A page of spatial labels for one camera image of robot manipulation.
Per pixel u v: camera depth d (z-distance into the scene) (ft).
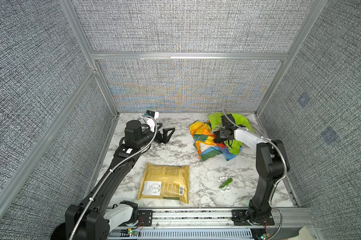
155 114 2.08
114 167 1.58
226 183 2.73
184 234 2.30
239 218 2.40
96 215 1.24
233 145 2.97
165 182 2.59
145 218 2.40
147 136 2.06
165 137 2.13
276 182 1.74
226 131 2.44
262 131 3.51
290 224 2.39
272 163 1.68
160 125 2.49
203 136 3.19
